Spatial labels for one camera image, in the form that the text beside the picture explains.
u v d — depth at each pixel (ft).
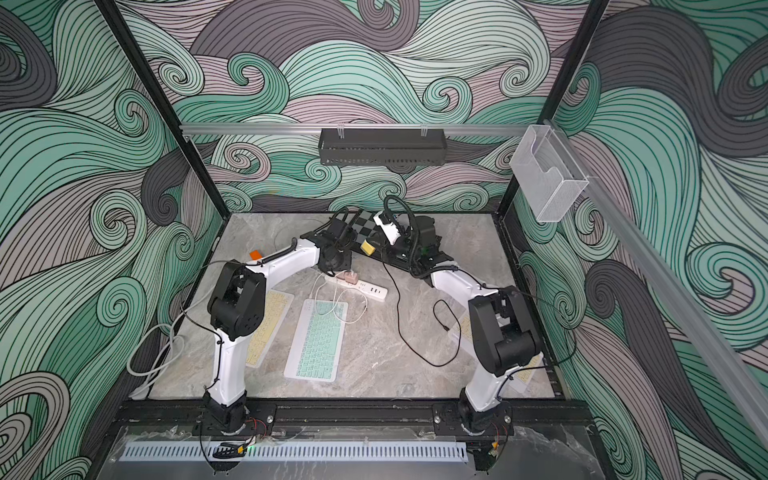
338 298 3.01
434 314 2.99
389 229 2.48
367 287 3.13
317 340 2.88
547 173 2.55
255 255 3.54
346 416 2.44
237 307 1.76
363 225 3.67
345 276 3.10
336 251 2.44
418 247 2.28
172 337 2.87
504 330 1.57
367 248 2.82
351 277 3.04
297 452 2.29
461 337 2.67
